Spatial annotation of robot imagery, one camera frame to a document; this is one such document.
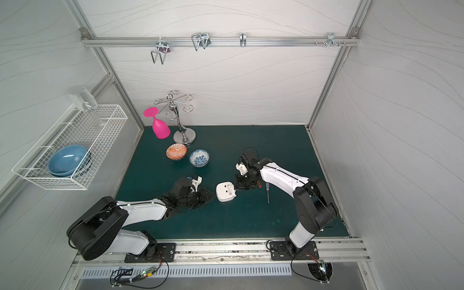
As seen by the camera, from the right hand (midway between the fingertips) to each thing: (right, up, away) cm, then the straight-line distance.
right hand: (234, 186), depth 86 cm
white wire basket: (-63, +28, -14) cm, 70 cm away
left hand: (-9, -4, -2) cm, 10 cm away
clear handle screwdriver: (+17, -1, +7) cm, 19 cm away
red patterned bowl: (-36, +16, +20) cm, 44 cm away
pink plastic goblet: (-40, +28, +9) cm, 50 cm away
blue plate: (-59, +15, -24) cm, 66 cm away
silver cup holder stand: (-34, +26, +28) cm, 51 cm away
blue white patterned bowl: (-21, +12, +18) cm, 30 cm away
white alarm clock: (-5, -3, +2) cm, 6 cm away
